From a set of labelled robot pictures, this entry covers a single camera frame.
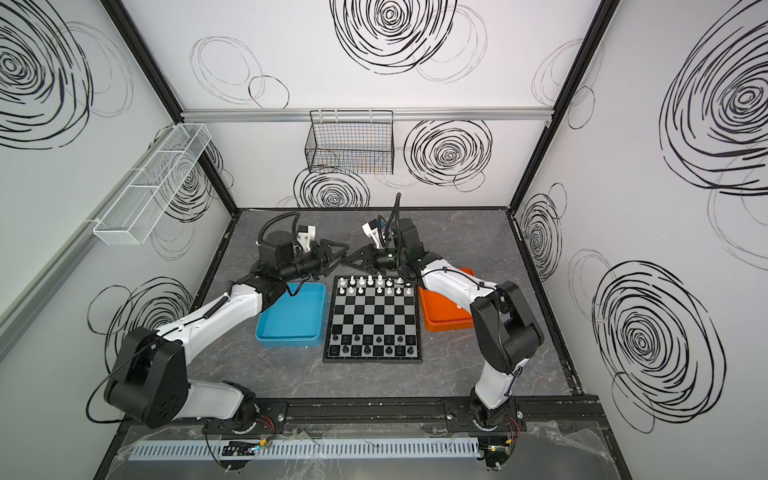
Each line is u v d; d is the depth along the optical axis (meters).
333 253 0.74
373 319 0.89
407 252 0.69
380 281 0.96
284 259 0.65
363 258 0.76
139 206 0.74
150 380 0.42
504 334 0.47
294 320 0.89
